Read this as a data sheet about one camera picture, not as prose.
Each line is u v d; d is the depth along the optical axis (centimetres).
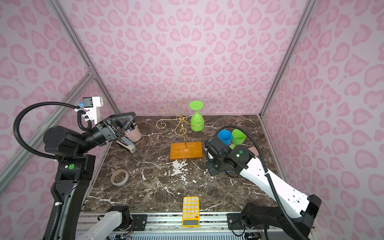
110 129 42
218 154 50
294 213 37
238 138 88
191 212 75
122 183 86
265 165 44
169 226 72
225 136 87
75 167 42
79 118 43
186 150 98
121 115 53
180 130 111
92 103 44
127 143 100
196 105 78
